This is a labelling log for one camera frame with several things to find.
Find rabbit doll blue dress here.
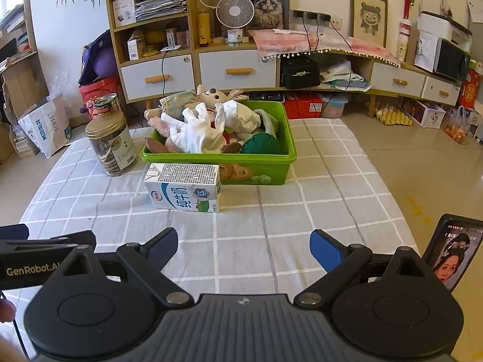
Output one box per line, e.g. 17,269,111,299
145,85,250,121

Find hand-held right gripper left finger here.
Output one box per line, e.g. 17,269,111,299
41,228,194,307

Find white paper bag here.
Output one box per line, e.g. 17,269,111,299
17,94,72,159

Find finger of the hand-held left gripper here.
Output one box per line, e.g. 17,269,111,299
49,230,97,253
0,224,30,241

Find pink plush toy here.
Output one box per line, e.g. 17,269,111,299
148,116,178,148

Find stack of papers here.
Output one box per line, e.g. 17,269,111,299
134,0,188,22

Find white drawer wooden handle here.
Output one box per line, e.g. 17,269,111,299
198,49,278,91
422,76,461,107
370,61,426,97
121,53,196,102

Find white printed storage box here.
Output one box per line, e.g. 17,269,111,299
402,98,446,129

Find wooden bookshelf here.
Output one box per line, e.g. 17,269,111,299
0,0,38,72

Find purple bag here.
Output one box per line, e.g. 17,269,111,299
78,30,118,85

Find pile of documents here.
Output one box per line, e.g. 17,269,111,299
321,59,372,93

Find plastic bag of oranges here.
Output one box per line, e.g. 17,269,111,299
444,106,470,144

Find white plush rabbit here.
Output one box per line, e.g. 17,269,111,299
160,103,227,155

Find framed cartoon girl picture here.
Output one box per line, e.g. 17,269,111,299
350,0,388,48

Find red gift bag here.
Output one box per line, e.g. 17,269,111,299
456,68,483,110

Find wooden shelf cabinet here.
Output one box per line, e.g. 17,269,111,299
106,0,197,110

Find white desk fan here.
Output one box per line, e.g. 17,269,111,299
216,0,255,46

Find white paper sheet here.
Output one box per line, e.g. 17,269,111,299
414,30,440,72

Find brown cardboard box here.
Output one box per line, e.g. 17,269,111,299
0,53,50,163

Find red cardboard box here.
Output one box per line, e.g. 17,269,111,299
283,94,325,120

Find yellow round container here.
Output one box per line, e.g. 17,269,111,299
145,30,167,46

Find framed cat picture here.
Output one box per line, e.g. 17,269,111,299
245,0,290,31

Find white printer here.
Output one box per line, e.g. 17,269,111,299
417,11,472,48

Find white cardboard box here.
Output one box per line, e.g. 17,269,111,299
112,0,137,27

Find person's left hand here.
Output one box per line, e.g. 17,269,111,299
0,299,18,324

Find long wooden sideboard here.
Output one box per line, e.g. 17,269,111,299
194,41,463,108

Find black microwave oven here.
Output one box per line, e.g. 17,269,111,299
434,38,472,84

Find glass jar gold lid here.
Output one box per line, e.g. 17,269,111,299
85,110,138,177

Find small white carton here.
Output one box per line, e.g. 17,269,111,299
127,34,146,61

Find black smartphone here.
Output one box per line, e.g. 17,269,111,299
423,214,483,293

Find tin can red label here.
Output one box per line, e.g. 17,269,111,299
94,94,120,116

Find pink cloth pompom trim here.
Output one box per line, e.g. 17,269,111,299
247,28,401,68

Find white wall sockets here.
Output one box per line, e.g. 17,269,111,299
293,9,342,31

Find black bag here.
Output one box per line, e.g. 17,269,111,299
281,56,321,89

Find yellow egg tray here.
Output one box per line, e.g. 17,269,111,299
377,103,414,127

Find yellow bottle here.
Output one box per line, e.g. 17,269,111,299
198,12,211,44

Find clear plastic storage box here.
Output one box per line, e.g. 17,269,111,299
321,94,350,119

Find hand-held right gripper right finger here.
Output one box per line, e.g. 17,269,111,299
293,230,446,307

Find black power cable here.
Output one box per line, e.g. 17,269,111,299
159,51,169,100

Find green round plush shell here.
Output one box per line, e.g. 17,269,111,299
239,131,283,155

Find white milk carton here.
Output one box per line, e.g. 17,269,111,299
143,163,221,214

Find green plastic box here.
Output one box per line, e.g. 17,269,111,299
141,100,297,186

